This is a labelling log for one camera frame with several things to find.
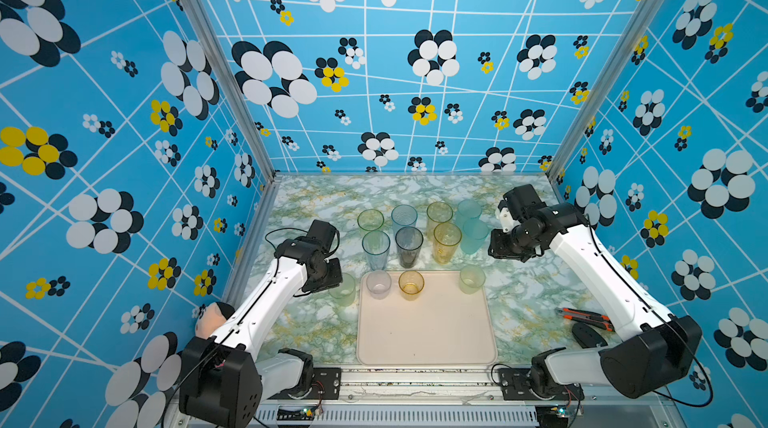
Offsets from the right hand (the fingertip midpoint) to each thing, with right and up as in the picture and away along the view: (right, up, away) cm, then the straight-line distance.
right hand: (497, 251), depth 79 cm
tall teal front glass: (0, +2, +20) cm, 20 cm away
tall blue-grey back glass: (-24, +9, +18) cm, 32 cm away
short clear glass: (-32, -12, +11) cm, 36 cm away
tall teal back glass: (-2, +11, +21) cm, 23 cm away
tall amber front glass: (-11, +1, +12) cm, 17 cm away
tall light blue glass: (-33, 0, +8) cm, 34 cm away
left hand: (-44, -8, +3) cm, 45 cm away
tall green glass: (-35, +8, +11) cm, 37 cm away
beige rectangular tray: (-13, -23, +7) cm, 27 cm away
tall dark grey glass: (-23, +1, +14) cm, 27 cm away
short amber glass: (-23, -12, +10) cm, 28 cm away
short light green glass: (-42, -14, +8) cm, 45 cm away
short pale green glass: (-3, -11, +12) cm, 16 cm away
